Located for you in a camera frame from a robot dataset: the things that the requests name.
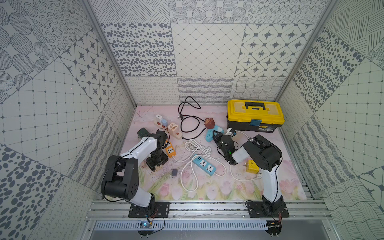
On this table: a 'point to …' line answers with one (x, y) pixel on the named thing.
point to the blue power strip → (205, 165)
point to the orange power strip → (170, 150)
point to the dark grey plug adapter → (174, 172)
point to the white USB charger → (159, 116)
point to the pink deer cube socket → (172, 127)
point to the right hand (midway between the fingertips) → (213, 133)
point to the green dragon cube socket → (141, 131)
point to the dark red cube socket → (209, 123)
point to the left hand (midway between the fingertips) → (160, 163)
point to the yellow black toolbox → (258, 116)
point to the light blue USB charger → (164, 122)
